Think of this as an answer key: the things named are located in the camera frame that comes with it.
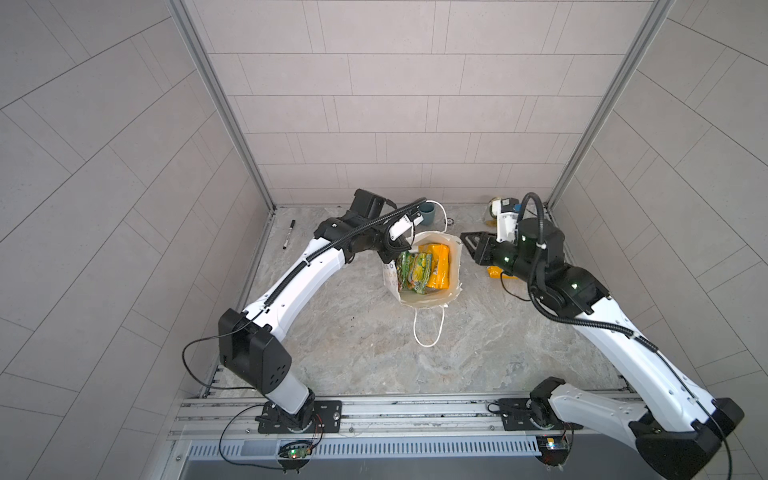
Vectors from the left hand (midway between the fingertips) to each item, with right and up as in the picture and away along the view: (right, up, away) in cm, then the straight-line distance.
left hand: (414, 239), depth 75 cm
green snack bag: (-2, -8, +9) cm, 12 cm away
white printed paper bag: (+6, -17, +9) cm, 21 cm away
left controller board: (-27, -46, -10) cm, 54 cm away
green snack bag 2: (+3, -10, +13) cm, 17 cm away
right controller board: (+32, -49, -6) cm, 59 cm away
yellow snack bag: (+7, -10, +7) cm, 14 cm away
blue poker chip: (+16, +5, +37) cm, 40 cm away
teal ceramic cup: (+7, +10, +37) cm, 39 cm away
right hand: (+10, 0, -8) cm, 13 cm away
